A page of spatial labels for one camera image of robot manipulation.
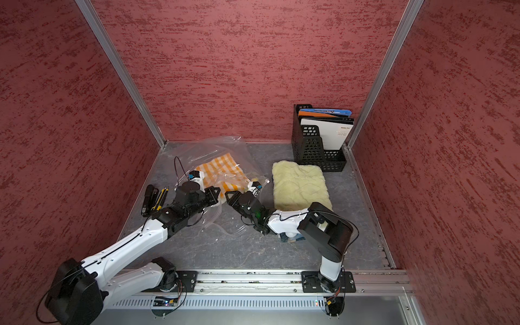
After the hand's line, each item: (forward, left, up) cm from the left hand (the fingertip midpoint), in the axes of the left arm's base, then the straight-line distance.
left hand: (220, 192), depth 82 cm
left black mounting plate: (-30, +11, -15) cm, 35 cm away
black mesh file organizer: (+22, -38, +5) cm, 44 cm away
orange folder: (+38, -42, +11) cm, 58 cm away
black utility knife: (+6, +38, -14) cm, 41 cm away
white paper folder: (+29, -50, +7) cm, 58 cm away
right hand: (-1, -2, -6) cm, 6 cm away
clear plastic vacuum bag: (+33, +23, -13) cm, 43 cm away
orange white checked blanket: (+19, +3, -12) cm, 22 cm away
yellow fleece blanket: (+8, -33, -7) cm, 35 cm away
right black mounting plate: (-30, -36, -14) cm, 49 cm away
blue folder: (+37, -48, +14) cm, 63 cm away
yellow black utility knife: (+4, +32, -14) cm, 35 cm away
